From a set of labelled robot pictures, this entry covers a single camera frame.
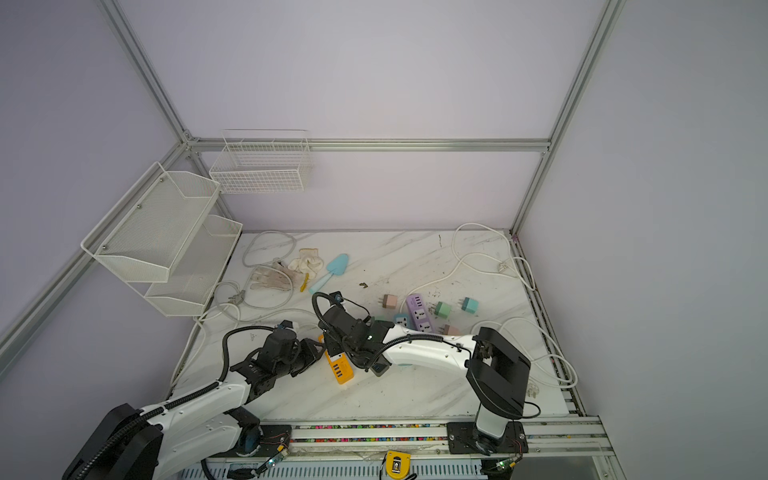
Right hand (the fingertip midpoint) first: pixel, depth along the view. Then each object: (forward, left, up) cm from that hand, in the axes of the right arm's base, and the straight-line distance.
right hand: (328, 333), depth 80 cm
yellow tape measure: (-28, -19, -11) cm, 35 cm away
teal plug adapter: (+16, -43, -12) cm, 47 cm away
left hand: (-1, +3, -10) cm, 10 cm away
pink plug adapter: (+17, -16, -11) cm, 26 cm away
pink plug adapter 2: (+7, -35, -11) cm, 38 cm away
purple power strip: (+12, -26, -11) cm, 30 cm away
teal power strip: (+10, -20, -10) cm, 25 cm away
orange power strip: (-6, -3, -10) cm, 12 cm away
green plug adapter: (+14, -34, -12) cm, 38 cm away
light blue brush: (+34, +5, -13) cm, 37 cm away
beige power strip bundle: (+26, +22, -10) cm, 35 cm away
